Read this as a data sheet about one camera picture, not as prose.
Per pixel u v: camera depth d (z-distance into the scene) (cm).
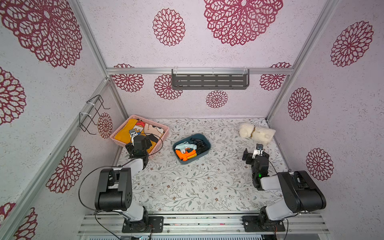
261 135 96
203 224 75
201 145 98
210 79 97
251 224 74
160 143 100
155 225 75
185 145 98
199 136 106
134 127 106
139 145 70
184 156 94
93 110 80
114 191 46
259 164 71
